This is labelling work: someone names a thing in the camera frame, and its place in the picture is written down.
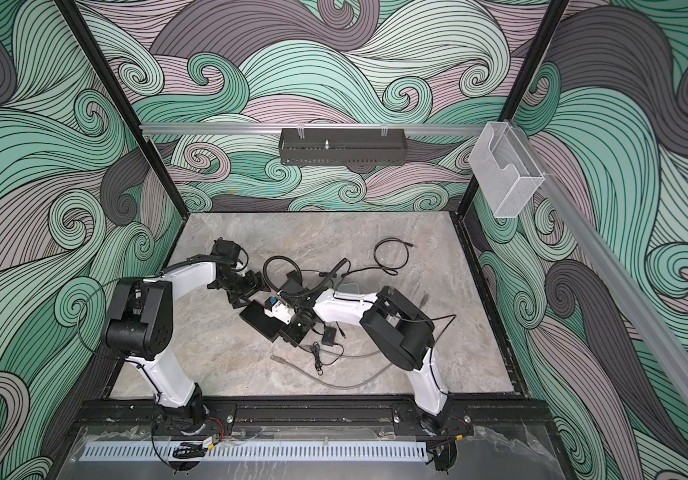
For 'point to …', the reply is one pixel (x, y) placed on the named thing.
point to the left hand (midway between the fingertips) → (264, 291)
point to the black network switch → (256, 317)
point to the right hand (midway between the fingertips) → (287, 336)
